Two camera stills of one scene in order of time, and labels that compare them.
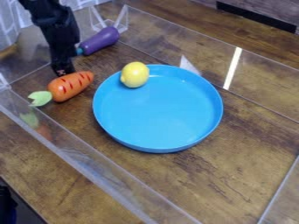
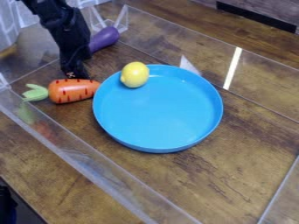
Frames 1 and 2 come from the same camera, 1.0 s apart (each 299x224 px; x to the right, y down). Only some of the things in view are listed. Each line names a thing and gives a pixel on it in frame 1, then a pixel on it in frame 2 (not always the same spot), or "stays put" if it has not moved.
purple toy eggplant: x=97 y=41 stays put
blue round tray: x=163 y=117 stays put
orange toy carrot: x=61 y=66 to x=63 y=90
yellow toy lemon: x=135 y=74 stays put
